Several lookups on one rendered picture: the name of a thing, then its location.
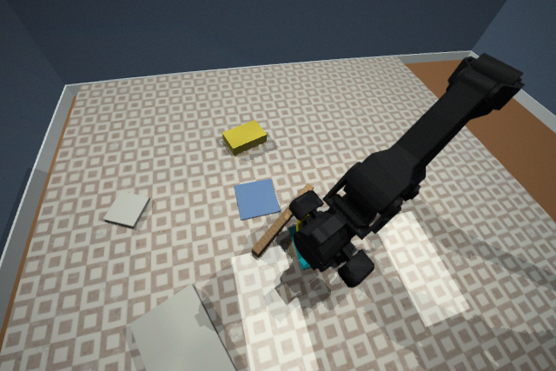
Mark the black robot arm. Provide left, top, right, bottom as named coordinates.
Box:
left=294, top=53, right=525, bottom=273

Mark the brown wooden bar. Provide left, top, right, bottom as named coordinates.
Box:
left=252, top=183, right=314, bottom=258

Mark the yellow cup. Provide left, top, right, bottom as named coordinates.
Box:
left=296, top=214, right=309, bottom=232

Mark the yellow rectangular block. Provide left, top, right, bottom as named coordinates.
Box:
left=222, top=120, right=267, bottom=155

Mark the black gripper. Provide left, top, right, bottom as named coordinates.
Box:
left=289, top=190, right=374, bottom=288

